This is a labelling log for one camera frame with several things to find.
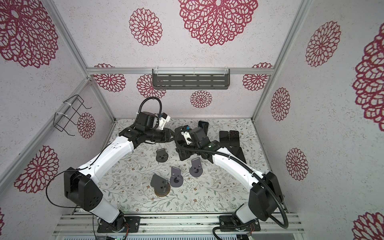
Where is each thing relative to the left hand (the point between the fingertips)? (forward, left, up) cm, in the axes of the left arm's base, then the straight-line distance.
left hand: (176, 139), depth 78 cm
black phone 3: (0, -1, +1) cm, 2 cm away
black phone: (+22, -33, -27) cm, 48 cm away
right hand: (-1, -3, -4) cm, 5 cm away
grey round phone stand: (-13, +2, -23) cm, 26 cm away
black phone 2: (+19, -40, -25) cm, 51 cm away
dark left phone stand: (+2, +11, -20) cm, 23 cm away
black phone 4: (+18, -16, -9) cm, 26 cm away
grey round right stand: (-8, -10, -20) cm, 24 cm away
